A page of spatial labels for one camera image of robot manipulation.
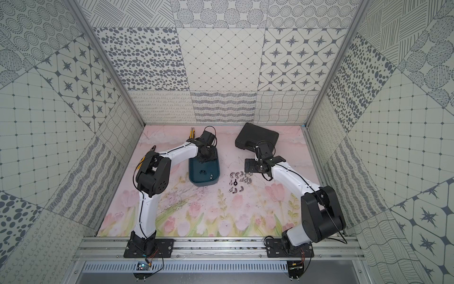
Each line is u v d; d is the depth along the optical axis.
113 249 0.76
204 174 0.97
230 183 0.93
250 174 0.98
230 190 0.91
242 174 0.98
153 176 0.58
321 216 0.43
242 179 0.95
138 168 1.01
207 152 0.89
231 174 0.96
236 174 0.96
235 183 0.93
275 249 0.73
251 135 1.10
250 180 0.93
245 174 0.98
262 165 0.65
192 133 1.15
